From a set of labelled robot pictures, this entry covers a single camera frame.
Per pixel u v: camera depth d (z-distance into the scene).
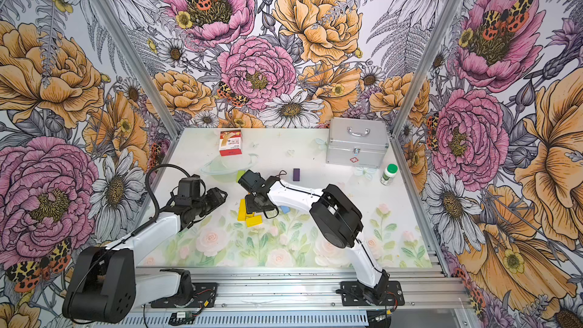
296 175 1.08
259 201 0.68
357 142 1.00
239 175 1.06
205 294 0.73
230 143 1.12
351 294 0.74
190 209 0.68
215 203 0.80
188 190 0.69
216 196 0.82
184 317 0.70
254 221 0.91
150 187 1.06
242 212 0.94
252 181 0.73
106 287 0.41
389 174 0.97
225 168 1.08
